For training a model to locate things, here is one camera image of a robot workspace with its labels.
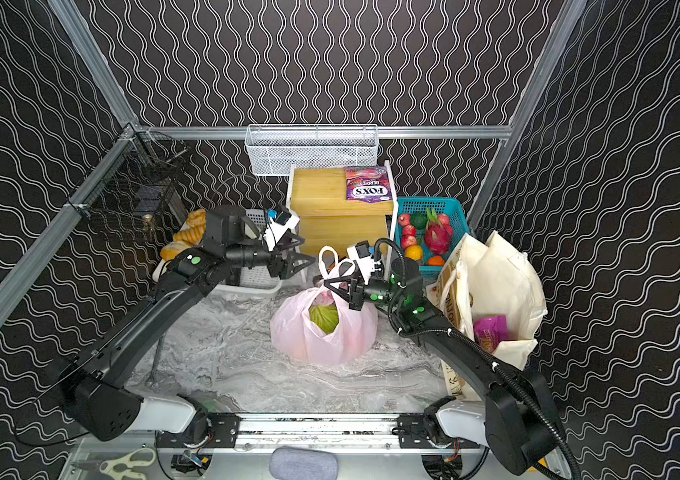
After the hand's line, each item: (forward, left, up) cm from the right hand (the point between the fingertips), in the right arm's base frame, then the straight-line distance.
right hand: (326, 284), depth 71 cm
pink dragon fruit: (+34, -36, -18) cm, 53 cm away
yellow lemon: (+28, -27, -22) cm, 45 cm away
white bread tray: (+36, +55, -20) cm, 69 cm away
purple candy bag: (-5, -42, -15) cm, 44 cm away
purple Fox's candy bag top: (+26, -10, +10) cm, 30 cm away
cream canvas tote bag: (+11, -43, -12) cm, 46 cm away
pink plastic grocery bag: (-7, +2, -7) cm, 10 cm away
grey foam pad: (-33, +6, -24) cm, 41 cm away
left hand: (+4, +2, +8) cm, 10 cm away
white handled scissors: (-35, +47, -25) cm, 63 cm away
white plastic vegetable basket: (+17, +26, -23) cm, 39 cm away
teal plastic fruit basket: (+50, -44, -20) cm, 70 cm away
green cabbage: (+1, +2, -18) cm, 18 cm away
